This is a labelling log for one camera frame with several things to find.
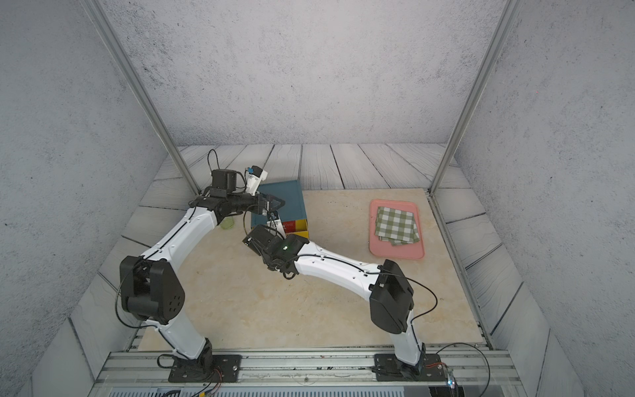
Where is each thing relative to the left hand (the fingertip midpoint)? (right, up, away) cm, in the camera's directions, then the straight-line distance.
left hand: (280, 201), depth 84 cm
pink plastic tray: (+38, -19, +15) cm, 45 cm away
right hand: (-1, -14, -5) cm, 15 cm away
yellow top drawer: (+7, -10, 0) cm, 12 cm away
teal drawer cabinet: (+3, -4, +5) cm, 7 cm away
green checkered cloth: (+45, -10, +21) cm, 51 cm away
